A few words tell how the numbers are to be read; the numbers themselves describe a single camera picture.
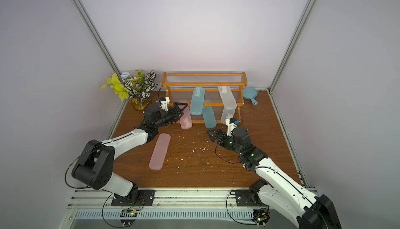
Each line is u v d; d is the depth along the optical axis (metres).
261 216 0.70
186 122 0.97
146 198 0.73
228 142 0.66
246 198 0.73
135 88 0.89
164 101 0.81
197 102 0.91
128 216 0.72
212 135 0.68
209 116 1.00
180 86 1.10
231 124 0.71
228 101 0.92
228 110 1.03
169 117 0.76
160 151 0.87
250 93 1.19
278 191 0.48
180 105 0.78
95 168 0.44
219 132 0.68
